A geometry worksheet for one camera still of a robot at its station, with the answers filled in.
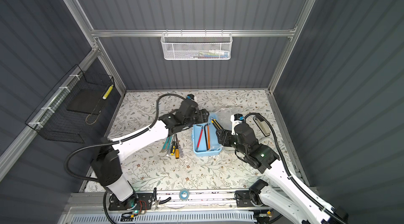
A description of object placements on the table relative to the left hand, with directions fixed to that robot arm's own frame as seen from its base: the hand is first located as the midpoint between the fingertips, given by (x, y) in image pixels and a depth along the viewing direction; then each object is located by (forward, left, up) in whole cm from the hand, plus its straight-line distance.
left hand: (204, 113), depth 82 cm
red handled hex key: (-2, +3, -20) cm, 21 cm away
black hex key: (-2, 0, -20) cm, 20 cm away
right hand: (-13, -8, +1) cm, 15 cm away
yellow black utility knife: (0, -7, -12) cm, 14 cm away
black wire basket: (+4, +62, +10) cm, 62 cm away
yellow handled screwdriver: (-11, +16, -19) cm, 27 cm away
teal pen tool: (-6, +22, -19) cm, 29 cm away
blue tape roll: (-33, +12, -22) cm, 42 cm away
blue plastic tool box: (-13, -5, -12) cm, 19 cm away
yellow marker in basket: (+10, +50, +7) cm, 52 cm away
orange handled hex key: (-3, -3, -21) cm, 21 cm away
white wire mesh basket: (+66, +2, +2) cm, 66 cm away
